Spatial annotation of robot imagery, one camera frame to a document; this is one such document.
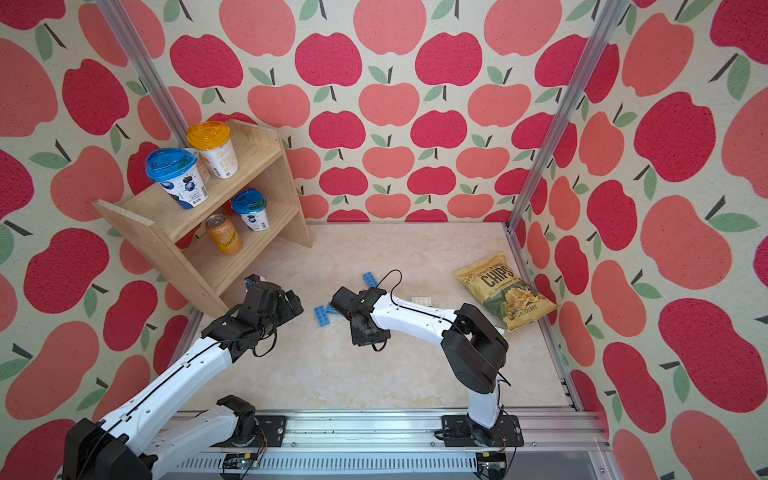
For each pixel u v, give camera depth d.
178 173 0.59
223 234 0.78
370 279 1.02
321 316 0.93
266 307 0.63
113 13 0.69
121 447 0.39
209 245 0.83
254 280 0.73
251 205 0.84
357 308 0.62
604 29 0.71
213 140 0.66
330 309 0.96
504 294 0.92
